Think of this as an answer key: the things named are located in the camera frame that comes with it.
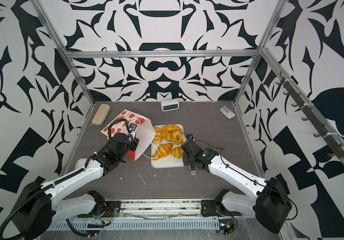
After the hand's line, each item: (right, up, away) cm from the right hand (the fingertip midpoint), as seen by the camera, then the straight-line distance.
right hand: (187, 155), depth 82 cm
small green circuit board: (+17, -30, -11) cm, 36 cm away
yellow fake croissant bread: (-14, +1, +7) cm, 16 cm away
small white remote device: (+32, +25, +30) cm, 51 cm away
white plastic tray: (-11, -6, +9) cm, 15 cm away
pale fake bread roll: (-17, +8, +13) cm, 23 cm away
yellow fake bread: (-6, 0, +7) cm, 9 cm away
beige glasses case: (-59, +23, +26) cm, 69 cm away
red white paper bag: (-40, +15, +9) cm, 44 cm away
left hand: (-29, +14, 0) cm, 32 cm away
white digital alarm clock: (-10, +29, +29) cm, 42 cm away
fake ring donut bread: (-5, +8, +12) cm, 15 cm away
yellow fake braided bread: (-12, +11, +17) cm, 24 cm away
